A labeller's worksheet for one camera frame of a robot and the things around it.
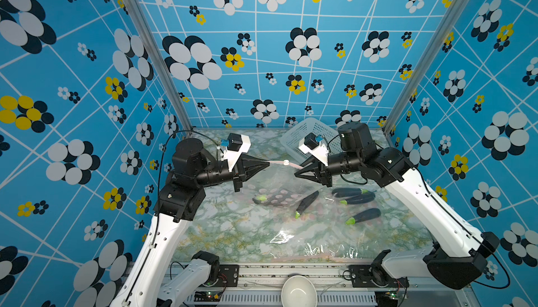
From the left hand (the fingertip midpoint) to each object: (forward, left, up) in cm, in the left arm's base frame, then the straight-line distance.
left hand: (269, 162), depth 55 cm
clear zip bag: (-1, -10, -42) cm, 43 cm away
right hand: (+3, -9, -7) cm, 12 cm away
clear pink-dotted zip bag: (-1, -39, -41) cm, 56 cm away
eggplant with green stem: (+1, -39, -39) cm, 55 cm away
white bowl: (-24, -10, -41) cm, 48 cm away
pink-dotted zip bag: (+1, -3, -13) cm, 14 cm away
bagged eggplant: (+12, -34, -39) cm, 53 cm away
